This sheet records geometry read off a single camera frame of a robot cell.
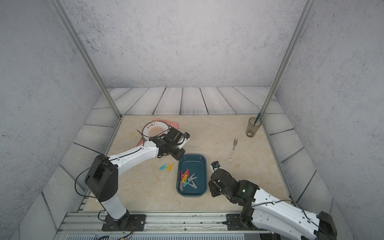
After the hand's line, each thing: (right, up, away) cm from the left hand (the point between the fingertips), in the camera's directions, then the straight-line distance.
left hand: (184, 152), depth 88 cm
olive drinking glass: (+44, +13, +14) cm, 48 cm away
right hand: (+15, -14, -12) cm, 23 cm away
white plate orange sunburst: (-24, +14, +23) cm, 36 cm away
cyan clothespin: (-13, -9, +4) cm, 17 cm away
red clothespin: (+1, -12, +1) cm, 12 cm away
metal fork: (+33, +3, +17) cm, 37 cm away
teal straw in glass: (+48, +21, +13) cm, 54 cm away
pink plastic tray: (-11, +17, +29) cm, 35 cm away
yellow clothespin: (-9, -9, +3) cm, 13 cm away
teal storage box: (+7, -8, +6) cm, 12 cm away
